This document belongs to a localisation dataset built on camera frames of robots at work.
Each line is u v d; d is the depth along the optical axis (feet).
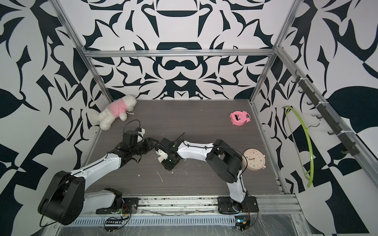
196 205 2.49
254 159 2.66
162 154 2.64
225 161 1.66
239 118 3.44
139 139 2.38
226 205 2.43
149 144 2.54
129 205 2.42
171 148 2.17
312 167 1.94
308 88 2.12
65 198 1.35
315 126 1.95
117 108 3.40
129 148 2.22
